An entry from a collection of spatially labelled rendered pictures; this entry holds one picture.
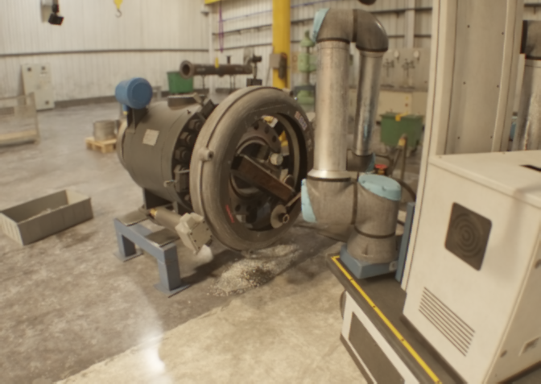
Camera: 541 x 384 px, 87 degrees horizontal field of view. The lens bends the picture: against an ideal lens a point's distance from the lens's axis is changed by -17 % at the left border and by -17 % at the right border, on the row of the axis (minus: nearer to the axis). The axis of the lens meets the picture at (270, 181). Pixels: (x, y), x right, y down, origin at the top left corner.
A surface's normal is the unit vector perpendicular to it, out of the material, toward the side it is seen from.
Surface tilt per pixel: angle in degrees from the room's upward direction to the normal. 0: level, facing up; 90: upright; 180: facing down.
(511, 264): 90
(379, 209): 90
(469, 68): 90
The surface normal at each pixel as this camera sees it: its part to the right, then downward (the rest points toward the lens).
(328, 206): -0.16, 0.15
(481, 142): 0.25, 0.29
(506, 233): -0.97, 0.07
